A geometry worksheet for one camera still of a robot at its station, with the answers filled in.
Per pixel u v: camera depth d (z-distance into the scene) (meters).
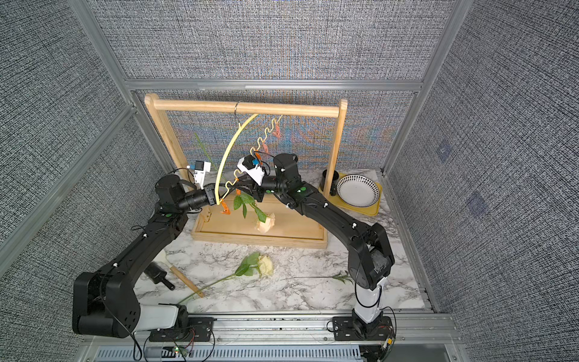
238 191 0.73
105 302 0.41
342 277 0.84
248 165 0.62
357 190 1.10
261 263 0.84
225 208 0.73
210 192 0.68
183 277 0.84
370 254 0.49
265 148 0.80
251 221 0.78
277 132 0.83
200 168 0.70
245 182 0.69
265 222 0.78
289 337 0.73
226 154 0.63
